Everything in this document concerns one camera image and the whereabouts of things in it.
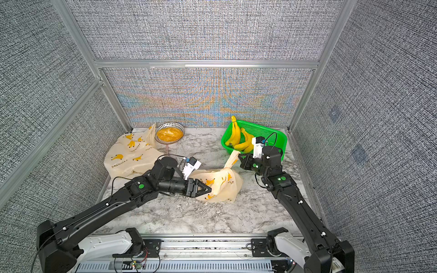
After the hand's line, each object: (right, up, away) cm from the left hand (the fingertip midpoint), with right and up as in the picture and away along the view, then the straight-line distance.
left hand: (210, 190), depth 64 cm
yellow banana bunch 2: (+21, +17, +39) cm, 48 cm away
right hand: (+12, +15, +11) cm, 22 cm away
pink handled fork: (-29, +12, +41) cm, 52 cm away
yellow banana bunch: (+13, +21, +42) cm, 49 cm away
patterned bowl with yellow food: (-28, +25, +45) cm, 59 cm away
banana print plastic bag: (+6, +1, +7) cm, 9 cm away
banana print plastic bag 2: (-44, +11, +29) cm, 53 cm away
